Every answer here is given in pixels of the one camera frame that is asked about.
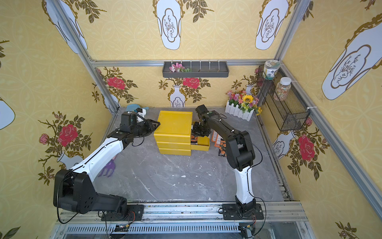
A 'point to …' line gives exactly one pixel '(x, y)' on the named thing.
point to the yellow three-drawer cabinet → (173, 136)
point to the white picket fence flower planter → (233, 108)
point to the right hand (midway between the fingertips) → (199, 131)
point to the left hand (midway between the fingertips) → (154, 124)
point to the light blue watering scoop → (133, 106)
